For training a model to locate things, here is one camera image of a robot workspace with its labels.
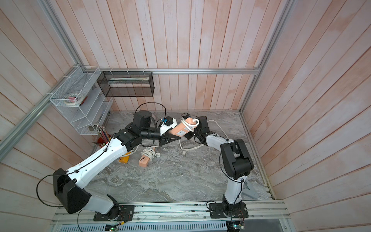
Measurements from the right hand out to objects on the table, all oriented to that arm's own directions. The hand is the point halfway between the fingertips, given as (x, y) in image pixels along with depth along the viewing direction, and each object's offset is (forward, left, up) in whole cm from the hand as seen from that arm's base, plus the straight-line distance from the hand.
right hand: (181, 128), depth 95 cm
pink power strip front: (-23, +22, -3) cm, 32 cm away
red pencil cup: (-12, +50, 0) cm, 51 cm away
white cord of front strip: (-16, +20, -5) cm, 26 cm away
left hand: (-19, +1, +18) cm, 26 cm away
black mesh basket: (+31, +42, +14) cm, 54 cm away
